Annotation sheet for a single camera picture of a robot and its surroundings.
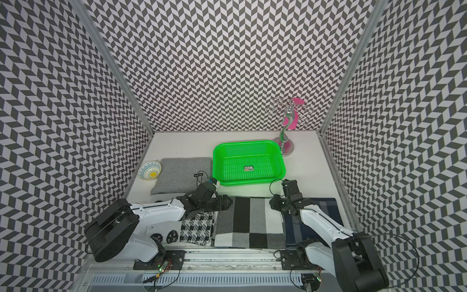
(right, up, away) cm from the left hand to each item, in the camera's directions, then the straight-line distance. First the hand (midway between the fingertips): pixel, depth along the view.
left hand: (226, 205), depth 86 cm
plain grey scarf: (-26, +13, +7) cm, 30 cm away
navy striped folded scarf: (+32, -9, -8) cm, 34 cm away
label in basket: (+11, +16, +15) cm, 25 cm away
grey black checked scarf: (+12, -6, -5) cm, 14 cm away
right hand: (+22, -1, +1) cm, 22 cm away
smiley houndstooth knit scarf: (-12, -8, -9) cm, 17 cm away
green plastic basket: (+11, +19, +18) cm, 29 cm away
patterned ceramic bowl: (-43, +15, +12) cm, 47 cm away
